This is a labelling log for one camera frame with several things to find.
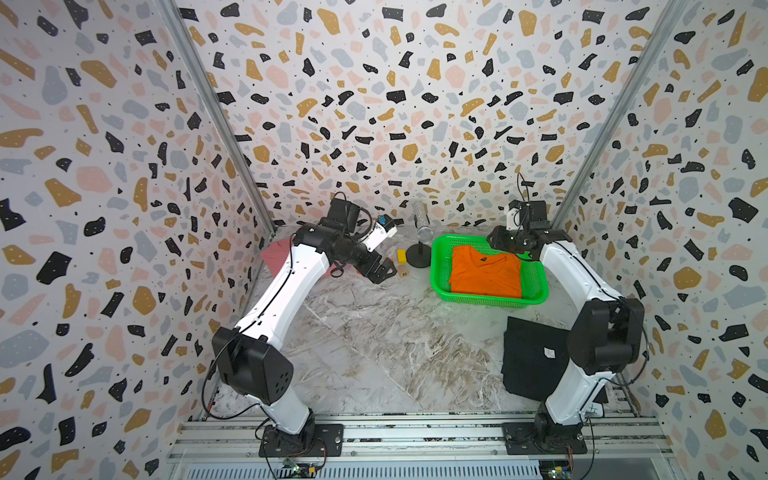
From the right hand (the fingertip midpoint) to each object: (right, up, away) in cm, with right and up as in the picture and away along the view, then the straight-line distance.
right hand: (492, 237), depth 92 cm
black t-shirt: (+10, -34, -6) cm, 36 cm away
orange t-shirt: (0, -12, +15) cm, 19 cm away
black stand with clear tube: (-21, -6, +20) cm, 30 cm away
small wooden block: (-27, -11, +14) cm, 33 cm away
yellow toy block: (-28, -6, +21) cm, 36 cm away
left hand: (-32, -6, -13) cm, 36 cm away
